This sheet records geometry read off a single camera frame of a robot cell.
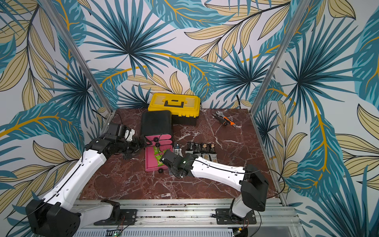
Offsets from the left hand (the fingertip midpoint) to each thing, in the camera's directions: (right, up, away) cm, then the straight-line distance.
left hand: (146, 149), depth 76 cm
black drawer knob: (+3, +4, +9) cm, 10 cm away
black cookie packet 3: (+32, -3, +22) cm, 39 cm away
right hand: (+14, -10, +3) cm, 17 cm away
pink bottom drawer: (-1, -10, +15) cm, 18 cm away
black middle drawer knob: (+3, +1, +12) cm, 13 cm away
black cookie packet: (+23, -1, +22) cm, 31 cm away
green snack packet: (+2, -5, +16) cm, 17 cm away
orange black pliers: (+46, +22, +42) cm, 66 cm away
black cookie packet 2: (+27, -2, +22) cm, 34 cm away
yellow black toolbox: (+19, +24, +24) cm, 38 cm away
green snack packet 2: (+4, -10, +14) cm, 18 cm away
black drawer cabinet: (0, +14, +17) cm, 22 cm away
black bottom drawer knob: (+5, -14, +11) cm, 18 cm away
